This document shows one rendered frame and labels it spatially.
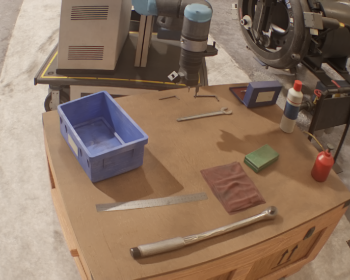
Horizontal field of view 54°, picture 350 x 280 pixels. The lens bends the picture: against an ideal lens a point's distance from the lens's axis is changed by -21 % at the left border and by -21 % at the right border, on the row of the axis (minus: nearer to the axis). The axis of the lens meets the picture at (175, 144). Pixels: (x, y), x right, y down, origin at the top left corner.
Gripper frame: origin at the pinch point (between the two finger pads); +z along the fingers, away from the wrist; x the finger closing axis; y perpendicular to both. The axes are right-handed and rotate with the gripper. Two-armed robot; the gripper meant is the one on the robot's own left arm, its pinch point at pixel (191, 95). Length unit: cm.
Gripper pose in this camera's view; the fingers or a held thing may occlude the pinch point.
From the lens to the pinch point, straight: 147.8
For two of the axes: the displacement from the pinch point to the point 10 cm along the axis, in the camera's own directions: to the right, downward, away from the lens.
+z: -1.2, 7.7, 6.2
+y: -8.9, 2.0, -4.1
